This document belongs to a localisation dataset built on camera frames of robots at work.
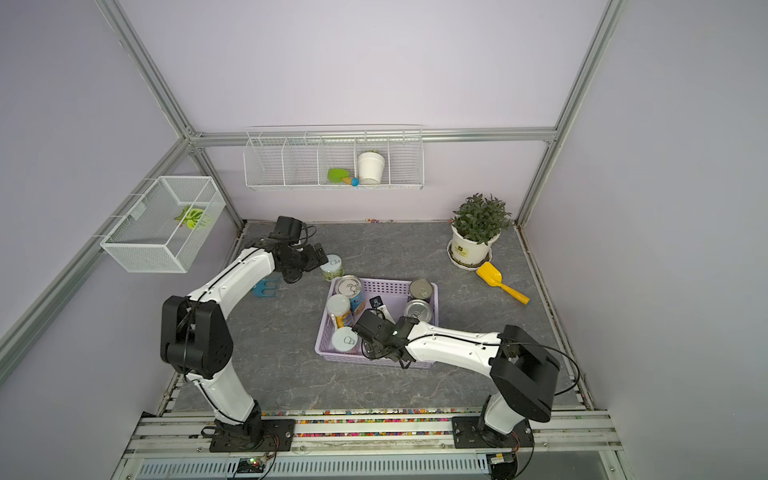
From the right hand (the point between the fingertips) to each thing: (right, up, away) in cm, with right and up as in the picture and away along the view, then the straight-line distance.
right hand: (385, 334), depth 84 cm
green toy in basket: (-53, +33, -4) cm, 63 cm away
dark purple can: (+10, +12, +4) cm, 17 cm away
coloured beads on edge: (-3, -21, -7) cm, 22 cm away
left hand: (-21, +20, +7) cm, 29 cm away
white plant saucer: (+28, +18, +21) cm, 39 cm away
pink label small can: (-12, -1, 0) cm, 12 cm away
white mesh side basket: (-61, +30, -2) cm, 68 cm away
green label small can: (-18, +18, +14) cm, 29 cm away
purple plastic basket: (+3, +9, +13) cm, 16 cm away
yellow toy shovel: (+37, +15, +20) cm, 45 cm away
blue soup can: (-10, +13, +5) cm, 17 cm away
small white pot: (-5, +50, +8) cm, 51 cm away
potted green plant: (+29, +32, +10) cm, 44 cm away
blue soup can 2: (+9, +7, 0) cm, 12 cm away
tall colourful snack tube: (-13, +8, -2) cm, 15 cm away
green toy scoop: (-15, +49, +15) cm, 54 cm away
